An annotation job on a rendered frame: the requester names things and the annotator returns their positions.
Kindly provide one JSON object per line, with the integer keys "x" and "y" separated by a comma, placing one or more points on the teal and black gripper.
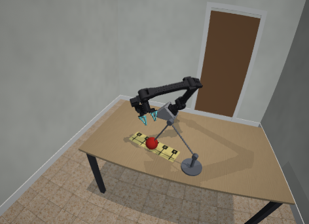
{"x": 147, "y": 109}

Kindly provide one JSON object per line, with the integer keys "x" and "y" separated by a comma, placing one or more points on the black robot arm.
{"x": 189, "y": 84}

